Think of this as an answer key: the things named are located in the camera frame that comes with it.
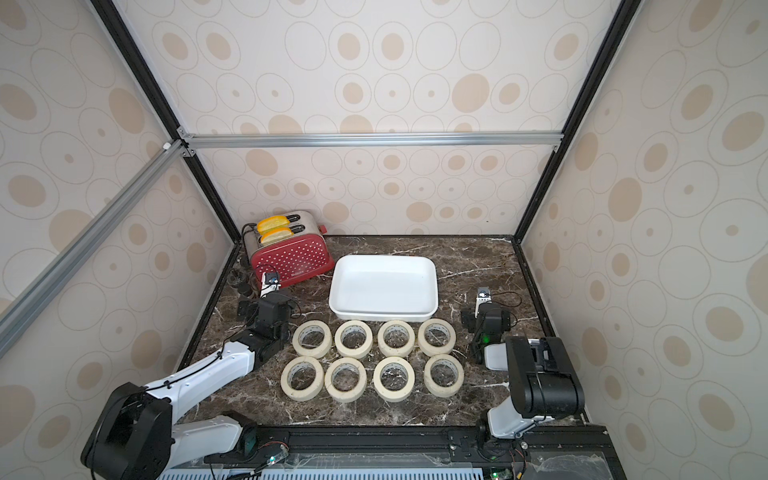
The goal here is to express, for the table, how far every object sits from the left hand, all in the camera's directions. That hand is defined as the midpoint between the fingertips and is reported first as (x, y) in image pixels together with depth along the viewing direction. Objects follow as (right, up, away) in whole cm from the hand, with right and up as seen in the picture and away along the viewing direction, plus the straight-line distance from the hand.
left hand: (266, 293), depth 84 cm
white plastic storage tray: (+34, -1, +22) cm, 40 cm away
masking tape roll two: (+36, -25, +1) cm, 43 cm away
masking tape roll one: (+10, -25, +1) cm, 27 cm away
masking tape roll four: (+47, -17, +4) cm, 50 cm away
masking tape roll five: (+23, -15, +8) cm, 29 cm away
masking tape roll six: (+37, -15, +9) cm, 41 cm away
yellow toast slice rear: (-3, +21, +12) cm, 24 cm away
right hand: (+65, -5, +10) cm, 66 cm away
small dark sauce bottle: (-12, +2, +10) cm, 16 cm away
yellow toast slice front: (-1, +17, +8) cm, 19 cm away
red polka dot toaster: (+4, +14, +10) cm, 17 cm away
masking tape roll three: (+12, -18, +3) cm, 22 cm away
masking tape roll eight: (+22, -25, +1) cm, 33 cm away
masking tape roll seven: (+50, -24, +1) cm, 56 cm away
